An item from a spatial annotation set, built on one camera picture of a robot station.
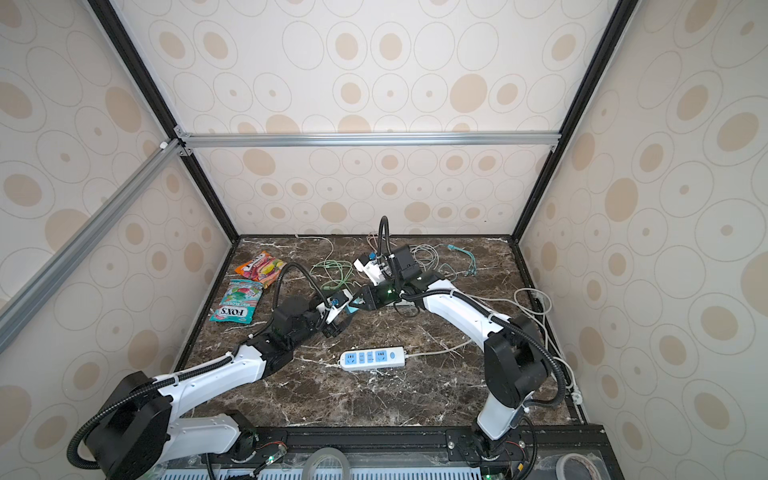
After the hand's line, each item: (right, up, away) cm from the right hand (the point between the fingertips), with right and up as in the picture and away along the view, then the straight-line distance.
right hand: (355, 301), depth 80 cm
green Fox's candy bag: (-40, -2, +18) cm, 44 cm away
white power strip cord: (+52, -2, +22) cm, 57 cm away
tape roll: (+50, -38, -10) cm, 63 cm away
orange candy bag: (-36, +9, +26) cm, 45 cm away
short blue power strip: (+4, -17, +6) cm, 19 cm away
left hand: (-1, +2, 0) cm, 2 cm away
